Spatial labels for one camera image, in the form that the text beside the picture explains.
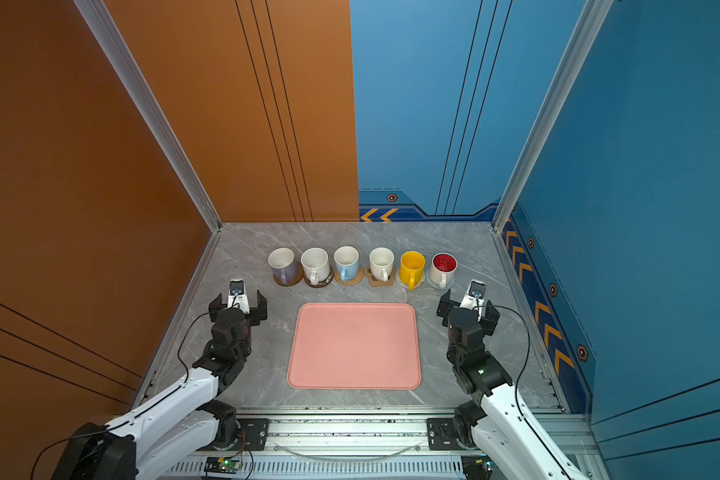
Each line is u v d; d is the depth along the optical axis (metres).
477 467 0.70
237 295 0.69
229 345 0.63
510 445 0.57
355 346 0.88
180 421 0.52
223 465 0.71
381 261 1.00
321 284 1.00
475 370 0.56
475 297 0.63
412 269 0.97
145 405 0.49
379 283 1.00
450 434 0.72
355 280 1.02
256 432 0.74
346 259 1.00
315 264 1.02
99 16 0.70
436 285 1.00
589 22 0.71
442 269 0.97
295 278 1.02
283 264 1.02
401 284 1.02
